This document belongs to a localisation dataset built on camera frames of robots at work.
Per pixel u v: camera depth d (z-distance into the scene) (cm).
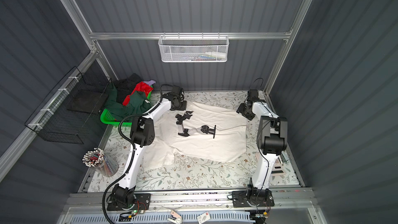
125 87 109
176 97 86
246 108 78
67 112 73
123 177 65
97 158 70
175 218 68
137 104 96
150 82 112
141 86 108
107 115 99
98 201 75
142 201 73
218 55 87
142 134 67
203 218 68
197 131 98
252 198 68
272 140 54
